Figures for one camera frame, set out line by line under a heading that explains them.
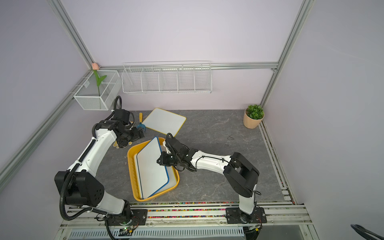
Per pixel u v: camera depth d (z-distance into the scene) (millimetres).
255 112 1017
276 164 952
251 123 1051
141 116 1161
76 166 433
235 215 738
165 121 1149
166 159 723
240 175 469
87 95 787
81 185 411
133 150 921
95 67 891
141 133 771
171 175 844
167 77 1024
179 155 646
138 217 738
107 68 933
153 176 809
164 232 707
